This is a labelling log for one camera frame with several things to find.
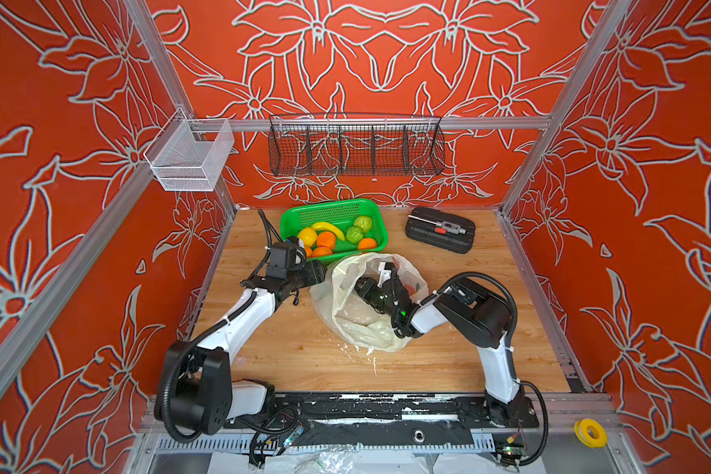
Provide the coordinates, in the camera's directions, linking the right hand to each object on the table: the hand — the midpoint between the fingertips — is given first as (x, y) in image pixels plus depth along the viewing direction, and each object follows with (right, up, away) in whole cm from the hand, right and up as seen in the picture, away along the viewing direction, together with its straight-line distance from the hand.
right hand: (345, 281), depth 91 cm
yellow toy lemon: (-14, +15, +13) cm, 24 cm away
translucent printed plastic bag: (-1, -5, -15) cm, 16 cm away
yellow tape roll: (+58, -33, -21) cm, 70 cm away
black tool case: (+34, +17, +12) cm, 40 cm away
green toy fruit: (+6, +20, +16) cm, 26 cm away
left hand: (-8, +5, -5) cm, 11 cm away
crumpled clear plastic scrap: (-2, -38, -23) cm, 45 cm away
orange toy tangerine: (-9, +9, +7) cm, 14 cm away
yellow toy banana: (-7, +18, +19) cm, 27 cm away
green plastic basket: (-2, +23, +23) cm, 32 cm away
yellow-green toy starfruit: (+3, +15, +12) cm, 19 cm away
